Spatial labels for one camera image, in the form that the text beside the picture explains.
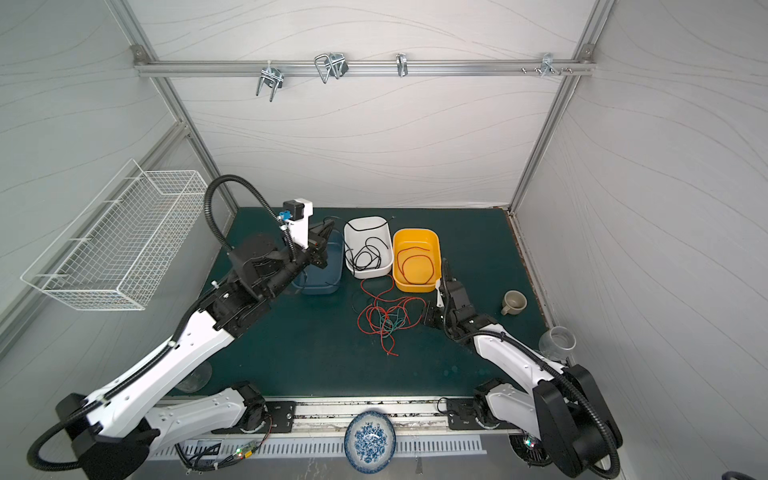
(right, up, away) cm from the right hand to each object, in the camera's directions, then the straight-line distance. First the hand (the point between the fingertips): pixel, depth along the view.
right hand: (426, 303), depth 88 cm
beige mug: (+28, -1, +5) cm, 29 cm away
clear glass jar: (+28, -5, -19) cm, 34 cm away
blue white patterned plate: (-16, -29, -17) cm, 37 cm away
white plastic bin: (-23, +19, +20) cm, 36 cm away
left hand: (-23, +24, -23) cm, 41 cm away
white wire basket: (-74, +16, -20) cm, 79 cm away
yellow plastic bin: (-2, +13, +17) cm, 21 cm away
